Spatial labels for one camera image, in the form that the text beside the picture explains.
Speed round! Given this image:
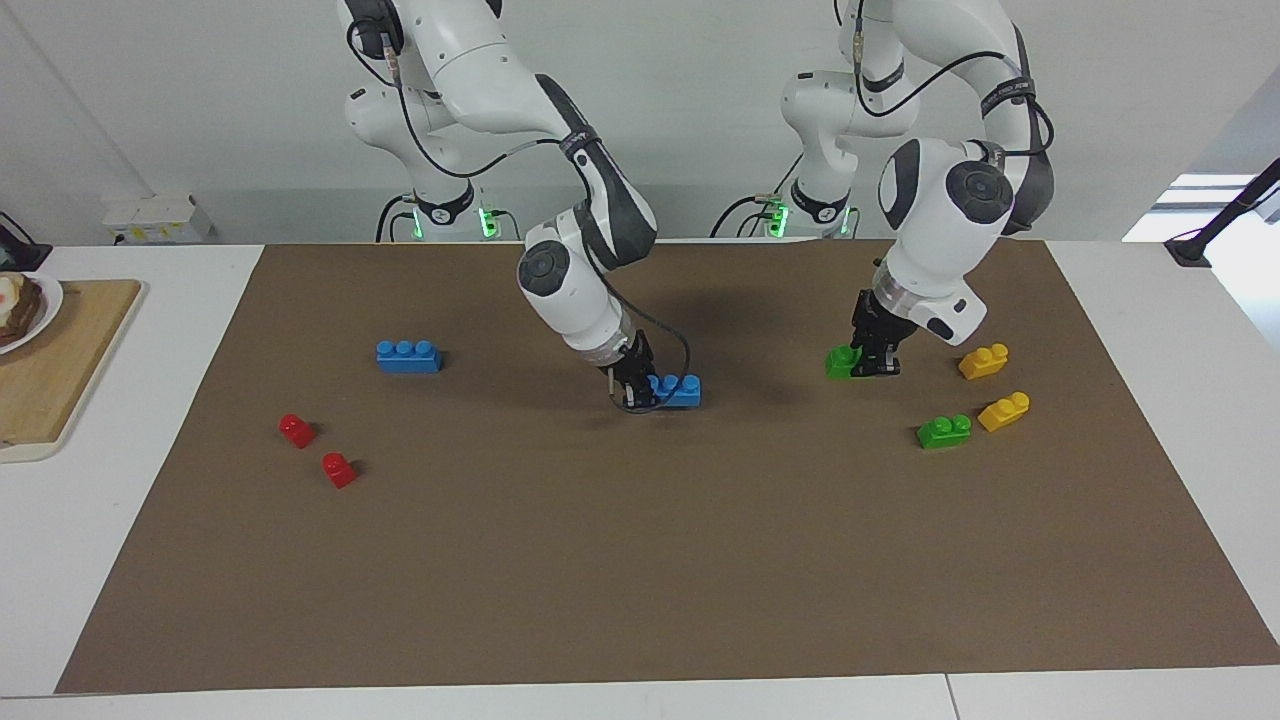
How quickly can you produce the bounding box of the brown table mat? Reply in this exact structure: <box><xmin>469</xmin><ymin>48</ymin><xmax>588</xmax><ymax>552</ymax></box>
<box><xmin>55</xmin><ymin>240</ymin><xmax>1280</xmax><ymax>695</ymax></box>

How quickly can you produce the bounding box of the white power strip box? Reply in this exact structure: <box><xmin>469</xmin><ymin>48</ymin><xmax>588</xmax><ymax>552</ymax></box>
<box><xmin>102</xmin><ymin>192</ymin><xmax>215</xmax><ymax>245</ymax></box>

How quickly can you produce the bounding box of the black clamp stand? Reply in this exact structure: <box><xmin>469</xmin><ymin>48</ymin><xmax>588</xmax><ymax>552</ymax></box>
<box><xmin>1164</xmin><ymin>157</ymin><xmax>1280</xmax><ymax>269</ymax></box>

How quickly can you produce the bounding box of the toast sandwich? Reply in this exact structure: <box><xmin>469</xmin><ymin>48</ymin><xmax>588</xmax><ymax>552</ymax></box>
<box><xmin>0</xmin><ymin>274</ymin><xmax>44</xmax><ymax>348</ymax></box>

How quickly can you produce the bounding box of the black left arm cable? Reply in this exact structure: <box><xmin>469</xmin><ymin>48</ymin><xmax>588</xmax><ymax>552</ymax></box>
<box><xmin>855</xmin><ymin>30</ymin><xmax>1057</xmax><ymax>181</ymax></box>

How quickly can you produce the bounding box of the black desk device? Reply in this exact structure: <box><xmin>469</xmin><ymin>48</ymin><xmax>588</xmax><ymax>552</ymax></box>
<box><xmin>0</xmin><ymin>212</ymin><xmax>54</xmax><ymax>273</ymax></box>

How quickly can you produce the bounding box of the yellow two-stud toy brick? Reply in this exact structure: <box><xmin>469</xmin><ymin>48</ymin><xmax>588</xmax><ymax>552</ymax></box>
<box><xmin>978</xmin><ymin>391</ymin><xmax>1032</xmax><ymax>433</ymax></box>
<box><xmin>958</xmin><ymin>343</ymin><xmax>1010</xmax><ymax>381</ymax></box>

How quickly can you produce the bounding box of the green brick with white studs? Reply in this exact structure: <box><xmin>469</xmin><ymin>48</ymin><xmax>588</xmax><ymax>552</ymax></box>
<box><xmin>917</xmin><ymin>414</ymin><xmax>973</xmax><ymax>450</ymax></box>

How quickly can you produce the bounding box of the blue three-stud toy brick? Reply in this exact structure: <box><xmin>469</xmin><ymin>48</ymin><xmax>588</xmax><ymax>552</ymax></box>
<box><xmin>645</xmin><ymin>373</ymin><xmax>703</xmax><ymax>411</ymax></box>
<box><xmin>376</xmin><ymin>340</ymin><xmax>443</xmax><ymax>375</ymax></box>

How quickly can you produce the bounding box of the white plate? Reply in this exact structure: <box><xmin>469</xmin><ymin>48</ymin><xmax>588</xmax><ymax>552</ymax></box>
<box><xmin>0</xmin><ymin>272</ymin><xmax>65</xmax><ymax>357</ymax></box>

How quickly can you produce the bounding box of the wooden cutting board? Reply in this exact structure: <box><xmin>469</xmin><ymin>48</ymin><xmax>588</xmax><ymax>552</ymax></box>
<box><xmin>0</xmin><ymin>279</ymin><xmax>145</xmax><ymax>464</ymax></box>

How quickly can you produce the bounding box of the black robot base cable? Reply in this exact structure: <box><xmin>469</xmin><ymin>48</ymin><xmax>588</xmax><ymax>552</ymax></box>
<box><xmin>710</xmin><ymin>193</ymin><xmax>779</xmax><ymax>239</ymax></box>
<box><xmin>376</xmin><ymin>193</ymin><xmax>416</xmax><ymax>244</ymax></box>

